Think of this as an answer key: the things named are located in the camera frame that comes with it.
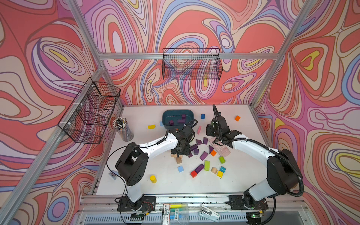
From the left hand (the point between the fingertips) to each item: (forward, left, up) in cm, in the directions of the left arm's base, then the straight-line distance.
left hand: (186, 153), depth 86 cm
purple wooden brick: (+30, +3, -4) cm, 30 cm away
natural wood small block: (-3, +5, -3) cm, 7 cm away
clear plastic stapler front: (-31, -11, -4) cm, 33 cm away
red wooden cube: (-11, -4, -4) cm, 13 cm away
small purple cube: (+28, +11, -4) cm, 30 cm away
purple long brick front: (-8, -8, -4) cm, 12 cm away
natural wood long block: (+1, +7, -5) cm, 9 cm away
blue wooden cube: (+33, -14, -2) cm, 36 cm away
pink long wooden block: (+22, -10, -5) cm, 24 cm away
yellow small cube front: (-11, -21, -6) cm, 24 cm away
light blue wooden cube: (-7, +3, -6) cm, 10 cm away
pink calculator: (+4, -25, -4) cm, 25 cm away
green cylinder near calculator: (-2, -23, -4) cm, 23 cm away
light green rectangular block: (-6, -13, -5) cm, 15 cm away
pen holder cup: (+13, +40, +12) cm, 44 cm away
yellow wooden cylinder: (-15, +19, -2) cm, 24 cm away
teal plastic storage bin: (+33, +15, -3) cm, 36 cm away
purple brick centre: (+1, -12, -5) cm, 13 cm away
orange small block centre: (+3, -18, -4) cm, 19 cm away
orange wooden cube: (+33, -42, -4) cm, 53 cm away
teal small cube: (-8, -22, -4) cm, 24 cm away
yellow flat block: (+23, +26, -4) cm, 35 cm away
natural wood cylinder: (-9, -17, -4) cm, 19 cm away
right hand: (+13, -16, +6) cm, 22 cm away
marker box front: (-31, +6, -4) cm, 32 cm away
